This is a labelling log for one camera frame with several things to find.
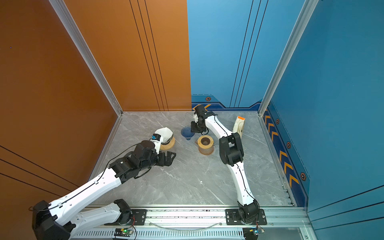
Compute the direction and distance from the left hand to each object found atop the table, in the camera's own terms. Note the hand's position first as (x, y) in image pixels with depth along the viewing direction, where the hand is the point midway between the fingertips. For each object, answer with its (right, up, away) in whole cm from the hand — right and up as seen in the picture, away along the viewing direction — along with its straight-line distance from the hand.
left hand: (169, 152), depth 76 cm
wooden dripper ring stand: (-3, +1, +11) cm, 11 cm away
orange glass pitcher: (+19, +4, +17) cm, 26 cm away
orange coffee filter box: (+43, +14, +25) cm, 52 cm away
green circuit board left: (-21, -37, -5) cm, 43 cm away
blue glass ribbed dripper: (+7, +9, +24) cm, 26 cm away
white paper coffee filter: (-4, +9, +9) cm, 14 cm away
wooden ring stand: (+19, +1, +13) cm, 23 cm away
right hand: (+11, +10, +27) cm, 30 cm away
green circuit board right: (+40, -37, -6) cm, 55 cm away
